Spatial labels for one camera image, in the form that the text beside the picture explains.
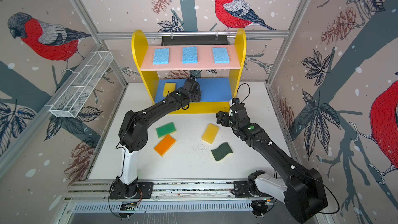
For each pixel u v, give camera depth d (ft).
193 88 2.42
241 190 2.40
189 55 2.50
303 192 1.25
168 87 3.20
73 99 2.34
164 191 2.44
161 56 2.50
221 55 2.51
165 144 2.87
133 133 1.71
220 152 2.81
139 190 2.39
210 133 3.14
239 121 2.00
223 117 2.38
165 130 3.08
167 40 2.97
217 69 3.88
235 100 2.39
